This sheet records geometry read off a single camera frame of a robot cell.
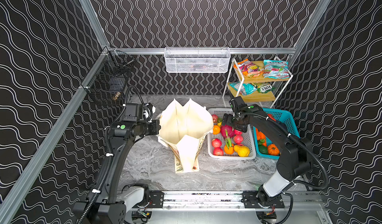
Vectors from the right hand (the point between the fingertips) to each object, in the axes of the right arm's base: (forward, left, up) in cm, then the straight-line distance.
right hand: (230, 125), depth 88 cm
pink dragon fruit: (-3, +2, -3) cm, 5 cm away
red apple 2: (-5, -5, -8) cm, 10 cm away
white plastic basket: (-7, -11, -6) cm, 14 cm away
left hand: (-10, +36, +13) cm, 40 cm away
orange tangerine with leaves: (0, +8, -5) cm, 9 cm away
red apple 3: (0, -6, -8) cm, 10 cm away
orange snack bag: (+22, -10, +23) cm, 33 cm away
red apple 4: (-7, +8, -8) cm, 14 cm away
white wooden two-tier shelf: (+18, -16, +18) cm, 30 cm away
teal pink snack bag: (+23, -25, +23) cm, 40 cm away
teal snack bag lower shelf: (+26, -13, +5) cm, 30 cm away
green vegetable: (-12, -18, -6) cm, 22 cm away
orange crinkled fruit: (-12, +1, -8) cm, 15 cm away
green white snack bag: (+28, -25, +5) cm, 38 cm away
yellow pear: (-15, -5, -3) cm, 16 cm away
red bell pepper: (+10, -28, -5) cm, 30 cm away
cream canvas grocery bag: (+5, +29, -12) cm, 31 cm away
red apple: (+9, +8, -5) cm, 13 cm away
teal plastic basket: (+11, -39, -8) cm, 41 cm away
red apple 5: (-13, +8, -8) cm, 17 cm away
